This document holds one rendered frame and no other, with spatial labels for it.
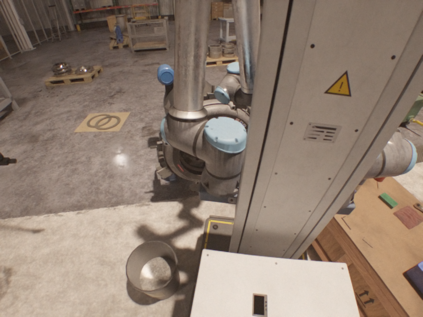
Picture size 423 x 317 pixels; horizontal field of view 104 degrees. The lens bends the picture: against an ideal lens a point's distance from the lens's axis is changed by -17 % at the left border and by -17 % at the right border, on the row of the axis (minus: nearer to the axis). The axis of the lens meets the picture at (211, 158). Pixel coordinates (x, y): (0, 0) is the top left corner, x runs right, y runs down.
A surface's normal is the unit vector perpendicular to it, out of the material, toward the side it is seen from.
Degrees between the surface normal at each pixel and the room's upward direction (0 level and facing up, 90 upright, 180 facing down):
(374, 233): 0
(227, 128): 5
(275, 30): 90
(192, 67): 83
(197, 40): 85
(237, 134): 5
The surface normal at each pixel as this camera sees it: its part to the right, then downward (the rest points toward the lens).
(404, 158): 0.06, -0.02
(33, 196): 0.00, -0.73
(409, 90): -0.15, 0.67
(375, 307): -0.96, 0.20
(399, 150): 0.04, -0.29
